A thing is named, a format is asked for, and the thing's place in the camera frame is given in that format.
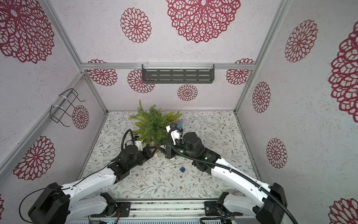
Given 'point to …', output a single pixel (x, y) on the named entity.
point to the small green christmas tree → (151, 123)
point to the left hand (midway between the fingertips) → (158, 148)
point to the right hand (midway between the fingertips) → (155, 146)
